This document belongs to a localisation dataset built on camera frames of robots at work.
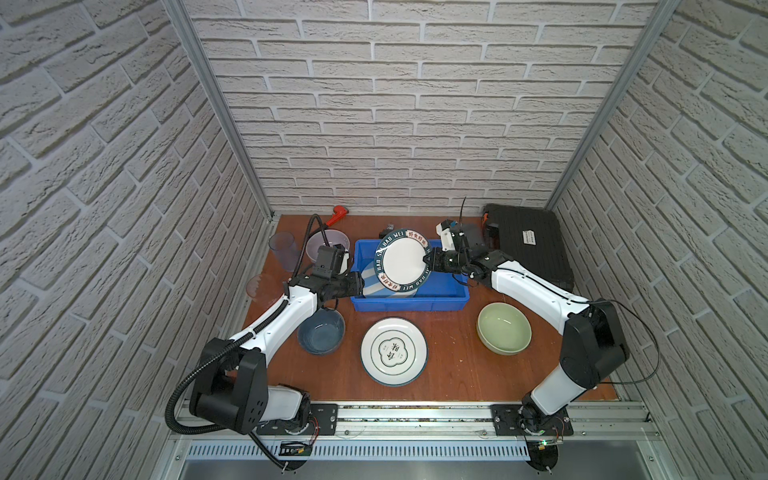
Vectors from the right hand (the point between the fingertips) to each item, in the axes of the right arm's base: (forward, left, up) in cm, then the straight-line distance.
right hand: (423, 256), depth 86 cm
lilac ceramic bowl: (+23, +30, -15) cm, 40 cm away
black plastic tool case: (+12, -42, -10) cm, 44 cm away
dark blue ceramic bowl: (-14, +31, -16) cm, 38 cm away
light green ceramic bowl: (-17, -24, -17) cm, 34 cm away
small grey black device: (+24, +9, -15) cm, 30 cm away
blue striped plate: (0, +16, -15) cm, 22 cm away
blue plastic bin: (-4, -7, -16) cm, 18 cm away
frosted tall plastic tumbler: (+16, +46, -9) cm, 50 cm away
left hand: (-3, +20, -5) cm, 21 cm away
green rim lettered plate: (+2, +7, -4) cm, 8 cm away
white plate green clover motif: (-21, +11, -17) cm, 29 cm away
